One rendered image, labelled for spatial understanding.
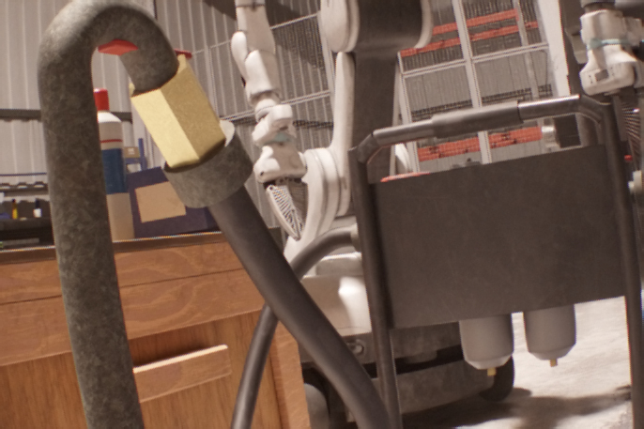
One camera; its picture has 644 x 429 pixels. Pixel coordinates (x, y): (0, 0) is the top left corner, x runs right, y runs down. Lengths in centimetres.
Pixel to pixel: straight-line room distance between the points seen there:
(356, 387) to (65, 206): 35
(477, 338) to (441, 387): 66
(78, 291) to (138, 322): 73
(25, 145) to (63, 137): 1089
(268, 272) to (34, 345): 46
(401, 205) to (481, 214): 11
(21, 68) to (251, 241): 1099
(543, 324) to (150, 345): 53
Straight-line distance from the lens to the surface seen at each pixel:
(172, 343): 130
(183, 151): 59
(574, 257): 117
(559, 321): 120
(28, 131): 1145
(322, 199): 200
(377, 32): 182
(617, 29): 129
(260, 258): 64
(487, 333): 122
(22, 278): 105
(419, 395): 186
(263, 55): 190
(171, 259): 129
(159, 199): 146
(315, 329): 69
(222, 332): 141
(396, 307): 124
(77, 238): 48
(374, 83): 193
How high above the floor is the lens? 43
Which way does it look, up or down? 2 degrees up
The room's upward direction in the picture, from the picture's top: 8 degrees counter-clockwise
